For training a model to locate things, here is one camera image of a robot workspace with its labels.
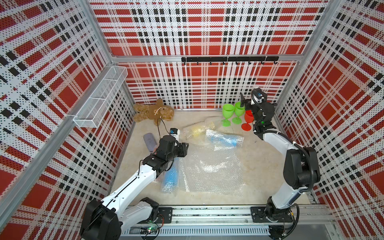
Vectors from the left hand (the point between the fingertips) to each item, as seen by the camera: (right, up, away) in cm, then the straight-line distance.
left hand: (186, 144), depth 82 cm
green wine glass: (+26, +20, +17) cm, 37 cm away
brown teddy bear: (-25, +20, +29) cm, 43 cm away
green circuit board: (-16, -39, -13) cm, 44 cm away
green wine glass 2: (+35, +20, +21) cm, 46 cm away
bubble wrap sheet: (+12, -17, +6) cm, 22 cm away
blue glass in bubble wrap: (-8, -18, -5) cm, 21 cm away
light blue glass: (+21, +1, +14) cm, 25 cm away
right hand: (+36, +31, 0) cm, 48 cm away
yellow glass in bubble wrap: (+6, +7, +17) cm, 19 cm away
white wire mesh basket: (-61, +20, +11) cm, 65 cm away
